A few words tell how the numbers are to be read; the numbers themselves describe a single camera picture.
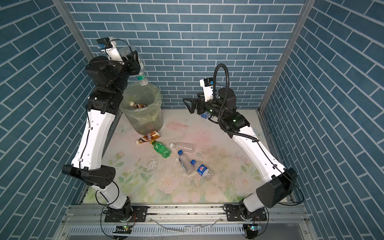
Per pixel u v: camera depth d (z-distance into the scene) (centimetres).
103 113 45
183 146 102
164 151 94
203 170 83
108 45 48
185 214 75
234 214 73
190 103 58
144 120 89
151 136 99
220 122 52
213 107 55
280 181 40
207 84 56
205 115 112
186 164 87
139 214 74
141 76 64
